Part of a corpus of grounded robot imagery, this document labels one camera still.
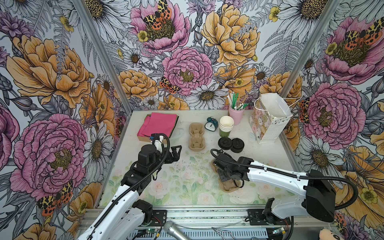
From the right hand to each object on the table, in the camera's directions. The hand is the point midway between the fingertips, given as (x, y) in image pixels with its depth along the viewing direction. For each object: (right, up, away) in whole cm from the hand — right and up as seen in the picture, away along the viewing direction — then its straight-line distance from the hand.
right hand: (226, 177), depth 81 cm
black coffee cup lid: (+1, +17, +8) cm, 19 cm away
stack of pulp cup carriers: (-16, +17, +19) cm, 30 cm away
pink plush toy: (+39, -18, -17) cm, 46 cm away
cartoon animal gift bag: (+25, +33, +5) cm, 42 cm away
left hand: (-27, +14, -4) cm, 31 cm away
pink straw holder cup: (+12, +34, +23) cm, 43 cm away
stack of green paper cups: (+4, +29, +18) cm, 34 cm away
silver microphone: (-27, -18, -13) cm, 35 cm away
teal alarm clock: (-5, +28, +24) cm, 38 cm away
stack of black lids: (+10, +15, +15) cm, 24 cm away
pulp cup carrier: (0, -5, 0) cm, 5 cm away
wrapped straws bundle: (+10, +44, +24) cm, 52 cm away
